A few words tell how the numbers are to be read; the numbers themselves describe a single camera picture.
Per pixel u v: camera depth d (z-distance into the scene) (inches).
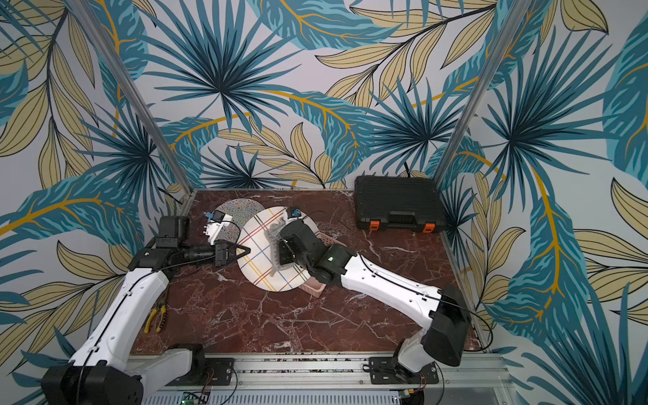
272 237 28.2
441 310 16.5
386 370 28.6
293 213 24.8
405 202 45.1
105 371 15.0
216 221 25.6
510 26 28.1
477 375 29.5
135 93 33.6
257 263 28.3
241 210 43.6
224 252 25.7
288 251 25.2
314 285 32.4
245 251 27.7
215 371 28.8
